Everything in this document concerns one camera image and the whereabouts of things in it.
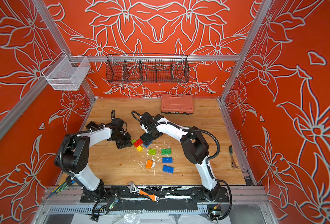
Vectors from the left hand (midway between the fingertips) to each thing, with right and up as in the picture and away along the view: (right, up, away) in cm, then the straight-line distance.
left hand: (133, 142), depth 93 cm
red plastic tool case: (+32, +27, +18) cm, 46 cm away
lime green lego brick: (+1, +1, -1) cm, 2 cm away
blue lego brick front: (+24, -13, -12) cm, 30 cm away
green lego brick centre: (+23, -4, -6) cm, 24 cm away
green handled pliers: (+65, -3, -4) cm, 65 cm away
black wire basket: (+7, +53, +7) cm, 54 cm away
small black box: (-32, +11, +6) cm, 34 cm away
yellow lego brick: (+5, -3, -4) cm, 7 cm away
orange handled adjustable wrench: (+5, -21, -19) cm, 29 cm away
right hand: (+11, +4, -4) cm, 12 cm away
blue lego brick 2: (+23, -8, -10) cm, 27 cm away
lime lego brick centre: (+13, -5, -5) cm, 15 cm away
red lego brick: (+4, +1, -3) cm, 5 cm away
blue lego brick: (+12, +1, -12) cm, 16 cm away
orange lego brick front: (+12, -11, -10) cm, 19 cm away
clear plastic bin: (-45, +48, -1) cm, 65 cm away
